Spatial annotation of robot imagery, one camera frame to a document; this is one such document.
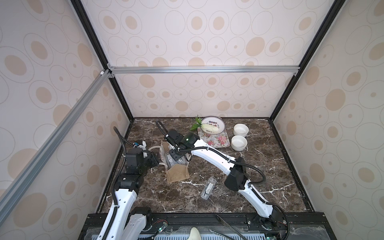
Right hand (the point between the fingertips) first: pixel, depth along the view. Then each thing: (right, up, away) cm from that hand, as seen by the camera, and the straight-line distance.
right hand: (181, 150), depth 88 cm
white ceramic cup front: (+38, +4, +15) cm, 41 cm away
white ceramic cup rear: (+43, +13, +24) cm, 51 cm away
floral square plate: (+26, +5, +18) cm, 33 cm away
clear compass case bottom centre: (+16, -20, -5) cm, 26 cm away
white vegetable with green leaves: (+16, +15, +22) cm, 31 cm away
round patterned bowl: (+24, +20, +29) cm, 43 cm away
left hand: (-10, +1, -11) cm, 15 cm away
